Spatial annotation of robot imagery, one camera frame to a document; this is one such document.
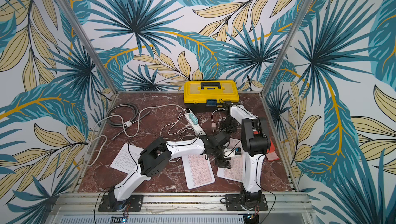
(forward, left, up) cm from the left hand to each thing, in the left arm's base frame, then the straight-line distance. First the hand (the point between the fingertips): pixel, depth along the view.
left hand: (228, 163), depth 86 cm
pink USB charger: (+24, +7, +3) cm, 25 cm away
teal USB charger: (+26, +20, +6) cm, 33 cm away
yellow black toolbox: (+37, +12, +16) cm, 42 cm away
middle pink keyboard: (-4, +17, -1) cm, 17 cm away
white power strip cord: (+28, +70, 0) cm, 76 cm away
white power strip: (+20, +16, +1) cm, 26 cm away
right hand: (+19, 0, -1) cm, 19 cm away
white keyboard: (+1, +56, 0) cm, 56 cm away
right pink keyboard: (+1, 0, +15) cm, 15 cm away
